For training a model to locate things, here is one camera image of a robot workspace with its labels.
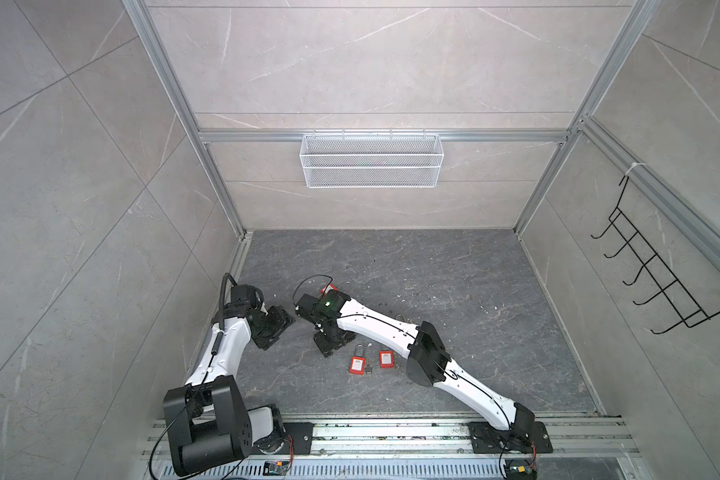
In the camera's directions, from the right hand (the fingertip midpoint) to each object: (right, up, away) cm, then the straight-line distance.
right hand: (334, 345), depth 89 cm
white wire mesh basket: (+12, +60, +11) cm, 62 cm away
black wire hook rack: (+75, +16, -30) cm, 83 cm away
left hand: (-14, +8, -3) cm, 17 cm away
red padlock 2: (+8, -3, -5) cm, 10 cm away
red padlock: (-3, +16, +11) cm, 20 cm away
